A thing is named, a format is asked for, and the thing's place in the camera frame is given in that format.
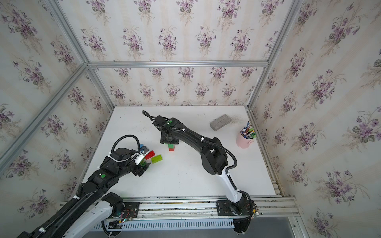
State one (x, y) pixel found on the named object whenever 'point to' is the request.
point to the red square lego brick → (171, 149)
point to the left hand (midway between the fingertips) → (144, 157)
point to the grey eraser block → (220, 122)
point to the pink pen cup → (242, 142)
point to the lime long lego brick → (156, 158)
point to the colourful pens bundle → (248, 132)
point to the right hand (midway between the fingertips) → (170, 141)
